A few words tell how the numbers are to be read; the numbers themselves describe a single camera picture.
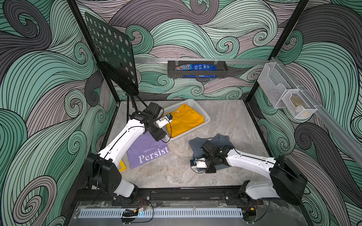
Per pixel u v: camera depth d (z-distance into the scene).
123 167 0.83
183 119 1.01
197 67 0.92
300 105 0.65
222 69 0.96
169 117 0.72
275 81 0.93
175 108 1.05
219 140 0.93
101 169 0.40
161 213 0.70
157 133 0.70
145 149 0.90
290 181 0.42
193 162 0.70
